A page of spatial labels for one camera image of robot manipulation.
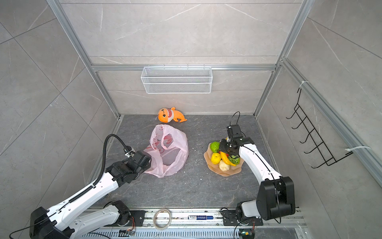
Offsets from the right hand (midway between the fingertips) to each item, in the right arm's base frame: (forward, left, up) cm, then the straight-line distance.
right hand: (224, 147), depth 86 cm
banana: (-6, +1, +1) cm, 7 cm away
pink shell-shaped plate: (-10, -6, -10) cm, 15 cm away
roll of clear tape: (-35, +38, -11) cm, 53 cm away
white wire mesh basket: (+44, +29, +18) cm, 56 cm away
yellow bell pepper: (-4, +5, -5) cm, 8 cm away
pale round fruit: (-9, +1, -6) cm, 11 cm away
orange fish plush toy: (+31, +38, -3) cm, 49 cm away
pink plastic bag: (+1, +33, -2) cm, 34 cm away
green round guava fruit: (+3, +5, -3) cm, 6 cm away
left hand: (-9, +43, +2) cm, 44 cm away
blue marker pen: (-34, +15, -11) cm, 39 cm away
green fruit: (-6, -6, -4) cm, 9 cm away
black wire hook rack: (-14, -38, +18) cm, 44 cm away
